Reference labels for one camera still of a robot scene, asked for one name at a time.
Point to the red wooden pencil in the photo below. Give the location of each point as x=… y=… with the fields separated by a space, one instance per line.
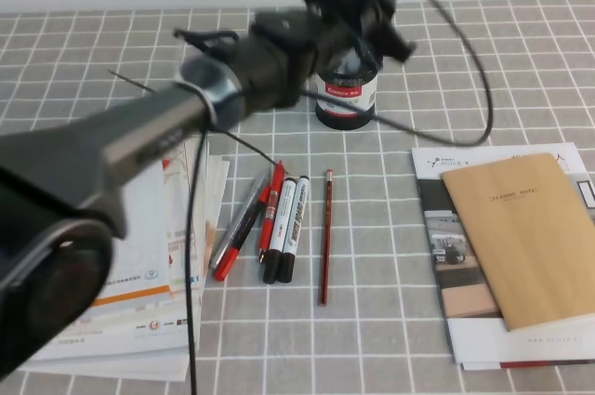
x=328 y=202

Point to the black mesh pen holder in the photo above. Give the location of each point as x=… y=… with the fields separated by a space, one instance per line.
x=352 y=79

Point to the white board marker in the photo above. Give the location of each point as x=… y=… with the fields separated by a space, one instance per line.
x=273 y=256
x=286 y=268

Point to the brown classic notebook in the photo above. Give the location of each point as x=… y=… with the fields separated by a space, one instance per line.
x=532 y=235

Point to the black red-capped marker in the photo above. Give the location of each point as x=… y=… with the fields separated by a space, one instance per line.
x=246 y=223

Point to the red ballpoint pen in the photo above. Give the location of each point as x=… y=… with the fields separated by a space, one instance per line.
x=270 y=212

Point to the grey pen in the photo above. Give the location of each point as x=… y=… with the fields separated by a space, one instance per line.
x=225 y=241

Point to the white board marker left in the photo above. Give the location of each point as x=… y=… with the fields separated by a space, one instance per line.
x=273 y=256

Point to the white Agilex brochure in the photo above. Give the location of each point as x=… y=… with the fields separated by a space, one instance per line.
x=477 y=334

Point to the white board marker right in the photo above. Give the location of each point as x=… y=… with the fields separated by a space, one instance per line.
x=286 y=268

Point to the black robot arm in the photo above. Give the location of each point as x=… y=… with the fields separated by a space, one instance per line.
x=61 y=202

